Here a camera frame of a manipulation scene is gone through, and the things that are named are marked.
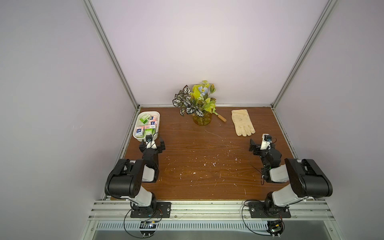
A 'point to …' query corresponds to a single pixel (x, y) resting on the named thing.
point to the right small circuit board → (275, 228)
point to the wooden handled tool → (222, 118)
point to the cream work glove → (243, 123)
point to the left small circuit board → (148, 224)
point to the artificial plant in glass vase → (197, 102)
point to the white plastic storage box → (137, 121)
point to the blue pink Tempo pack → (139, 131)
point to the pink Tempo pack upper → (149, 126)
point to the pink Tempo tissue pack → (153, 124)
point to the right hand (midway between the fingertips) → (261, 137)
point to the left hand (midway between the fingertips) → (154, 137)
